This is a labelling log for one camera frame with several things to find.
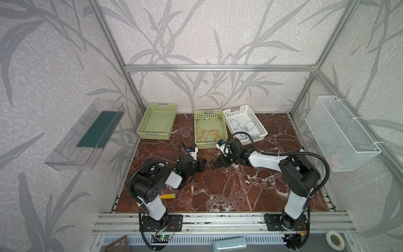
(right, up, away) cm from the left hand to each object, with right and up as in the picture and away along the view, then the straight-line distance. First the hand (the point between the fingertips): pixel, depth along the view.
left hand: (208, 156), depth 93 cm
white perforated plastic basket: (+24, +23, +24) cm, 41 cm away
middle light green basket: (0, +17, +19) cm, 26 cm away
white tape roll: (+54, -31, -23) cm, 67 cm away
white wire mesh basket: (+56, +11, -30) cm, 64 cm away
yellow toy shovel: (-20, -18, -13) cm, 30 cm away
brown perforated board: (-39, -35, -24) cm, 57 cm away
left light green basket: (-38, +22, +23) cm, 50 cm away
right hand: (+6, +1, +1) cm, 6 cm away
